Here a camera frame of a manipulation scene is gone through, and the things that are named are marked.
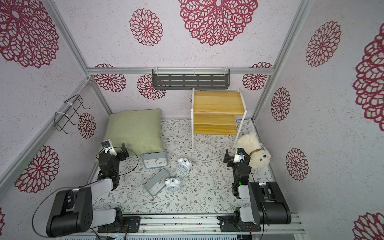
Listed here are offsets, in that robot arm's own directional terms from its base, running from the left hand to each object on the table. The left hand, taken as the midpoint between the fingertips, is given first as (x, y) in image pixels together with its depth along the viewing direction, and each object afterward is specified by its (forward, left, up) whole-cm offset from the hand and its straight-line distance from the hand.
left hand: (117, 147), depth 89 cm
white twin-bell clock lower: (-21, -34, -5) cm, 40 cm away
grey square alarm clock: (-5, -22, -6) cm, 23 cm away
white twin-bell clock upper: (-9, -40, -5) cm, 41 cm away
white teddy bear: (-4, -85, -5) cm, 86 cm away
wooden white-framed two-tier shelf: (+10, -56, +18) cm, 60 cm away
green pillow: (+13, -11, 0) cm, 17 cm away
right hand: (-2, -70, 0) cm, 70 cm away
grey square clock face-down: (-20, -26, -4) cm, 33 cm away
